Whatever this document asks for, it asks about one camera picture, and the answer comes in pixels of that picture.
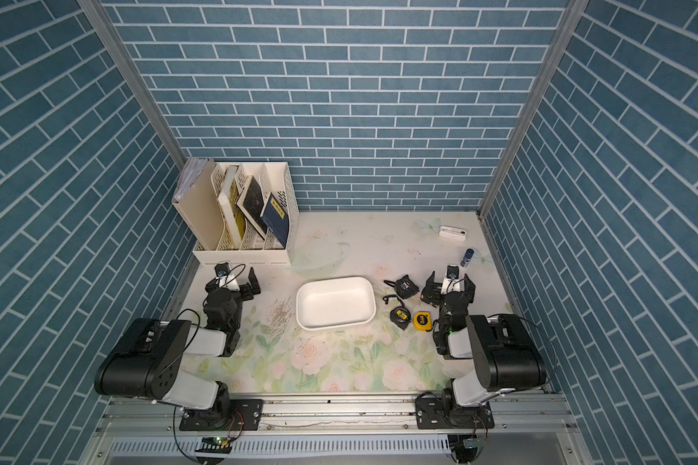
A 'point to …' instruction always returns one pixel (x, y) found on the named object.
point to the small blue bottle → (467, 257)
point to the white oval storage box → (334, 302)
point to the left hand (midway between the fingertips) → (244, 270)
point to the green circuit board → (214, 444)
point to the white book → (226, 205)
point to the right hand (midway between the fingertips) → (454, 275)
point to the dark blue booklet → (276, 220)
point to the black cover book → (250, 202)
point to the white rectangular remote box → (453, 232)
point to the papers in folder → (192, 170)
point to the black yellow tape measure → (400, 316)
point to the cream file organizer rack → (237, 214)
